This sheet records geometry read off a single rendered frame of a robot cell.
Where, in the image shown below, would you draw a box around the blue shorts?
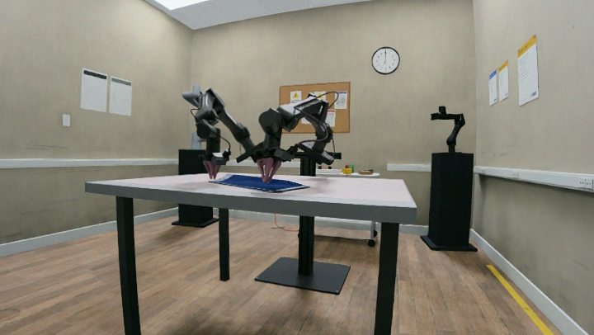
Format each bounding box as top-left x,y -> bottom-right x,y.
208,174 -> 311,193

